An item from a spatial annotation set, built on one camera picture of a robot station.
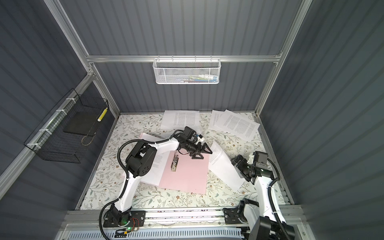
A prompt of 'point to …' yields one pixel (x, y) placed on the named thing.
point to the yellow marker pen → (102, 115)
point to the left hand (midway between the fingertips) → (208, 155)
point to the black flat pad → (85, 123)
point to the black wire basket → (65, 133)
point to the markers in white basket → (199, 78)
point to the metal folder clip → (175, 162)
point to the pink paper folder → (192, 175)
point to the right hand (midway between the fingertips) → (239, 165)
